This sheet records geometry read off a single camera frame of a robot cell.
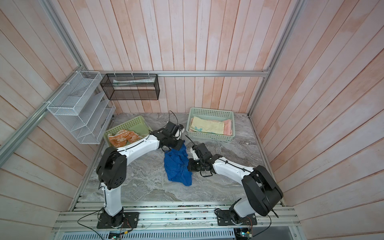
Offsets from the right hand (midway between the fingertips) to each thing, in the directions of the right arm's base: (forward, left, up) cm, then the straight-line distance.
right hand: (187, 166), depth 87 cm
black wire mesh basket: (+50, +42, +21) cm, 69 cm away
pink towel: (+31, -28, 0) cm, 42 cm away
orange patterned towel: (+19, +47, +1) cm, 51 cm away
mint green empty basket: (+46, -17, -1) cm, 49 cm away
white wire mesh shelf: (+17, +55, +27) cm, 64 cm away
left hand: (+12, +5, +4) cm, 13 cm away
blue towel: (+3, +8, -2) cm, 9 cm away
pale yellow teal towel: (+33, -13, -1) cm, 35 cm away
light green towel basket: (+35, +40, -3) cm, 53 cm away
